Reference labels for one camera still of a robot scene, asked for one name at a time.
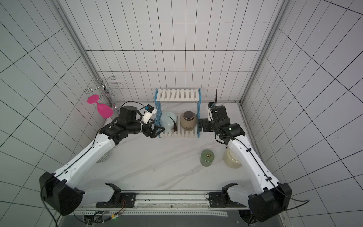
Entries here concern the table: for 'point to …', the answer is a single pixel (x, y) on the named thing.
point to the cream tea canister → (231, 160)
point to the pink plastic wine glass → (105, 111)
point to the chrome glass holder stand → (106, 87)
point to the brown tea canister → (188, 120)
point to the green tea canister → (207, 156)
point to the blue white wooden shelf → (189, 95)
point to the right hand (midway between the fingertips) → (200, 121)
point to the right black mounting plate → (221, 199)
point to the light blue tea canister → (167, 122)
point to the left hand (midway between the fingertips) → (156, 128)
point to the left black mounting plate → (128, 200)
